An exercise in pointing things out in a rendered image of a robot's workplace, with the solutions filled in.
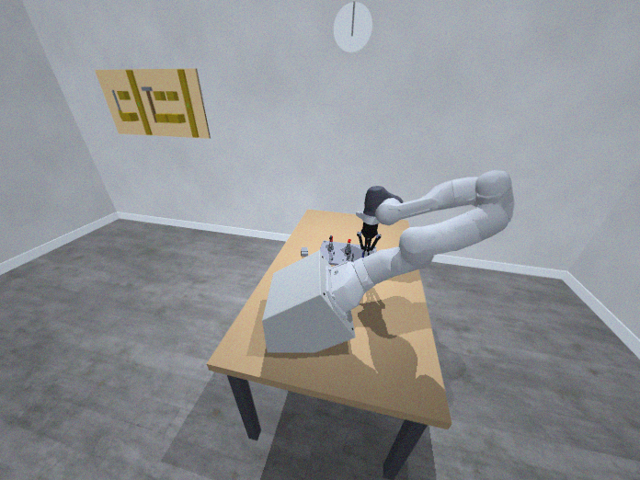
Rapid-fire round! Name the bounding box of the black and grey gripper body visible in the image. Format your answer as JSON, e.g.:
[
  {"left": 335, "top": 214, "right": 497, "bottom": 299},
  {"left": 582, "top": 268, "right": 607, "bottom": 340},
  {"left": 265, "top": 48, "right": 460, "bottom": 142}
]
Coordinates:
[{"left": 361, "top": 222, "right": 378, "bottom": 239}]

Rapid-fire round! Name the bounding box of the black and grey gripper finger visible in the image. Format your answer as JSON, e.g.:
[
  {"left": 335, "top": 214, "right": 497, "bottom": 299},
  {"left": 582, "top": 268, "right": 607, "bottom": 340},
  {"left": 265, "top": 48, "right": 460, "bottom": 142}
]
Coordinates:
[
  {"left": 357, "top": 232, "right": 368, "bottom": 257},
  {"left": 366, "top": 234, "right": 381, "bottom": 256}
]

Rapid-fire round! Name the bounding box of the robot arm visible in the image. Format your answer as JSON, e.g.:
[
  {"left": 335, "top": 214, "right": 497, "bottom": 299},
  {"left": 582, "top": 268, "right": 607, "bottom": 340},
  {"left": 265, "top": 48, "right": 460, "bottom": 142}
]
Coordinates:
[{"left": 326, "top": 170, "right": 514, "bottom": 320}]

